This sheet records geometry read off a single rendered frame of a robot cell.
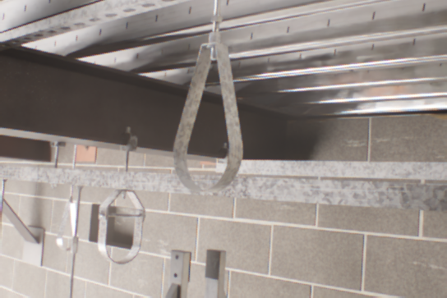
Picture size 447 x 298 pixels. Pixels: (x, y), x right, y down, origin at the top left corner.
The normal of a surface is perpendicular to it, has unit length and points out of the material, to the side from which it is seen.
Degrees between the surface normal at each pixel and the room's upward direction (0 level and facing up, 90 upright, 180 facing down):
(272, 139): 90
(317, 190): 90
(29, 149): 90
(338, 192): 90
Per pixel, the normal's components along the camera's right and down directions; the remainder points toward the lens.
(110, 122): 0.72, -0.04
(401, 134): -0.69, -0.14
